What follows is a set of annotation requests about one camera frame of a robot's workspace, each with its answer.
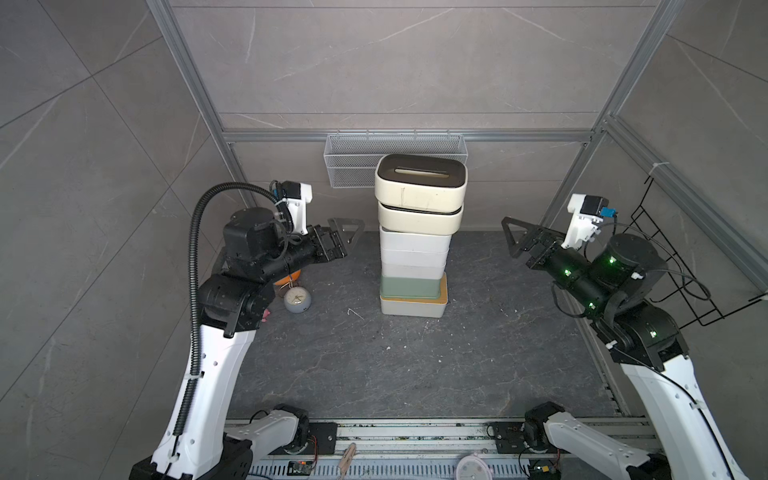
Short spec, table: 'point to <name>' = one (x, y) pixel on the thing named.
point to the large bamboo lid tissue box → (418, 307)
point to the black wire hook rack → (705, 309)
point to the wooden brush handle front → (346, 460)
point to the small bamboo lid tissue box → (413, 271)
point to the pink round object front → (473, 467)
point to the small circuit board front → (299, 468)
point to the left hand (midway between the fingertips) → (352, 223)
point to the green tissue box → (410, 288)
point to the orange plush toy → (294, 277)
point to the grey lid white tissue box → (395, 242)
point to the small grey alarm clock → (297, 299)
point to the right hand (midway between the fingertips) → (521, 224)
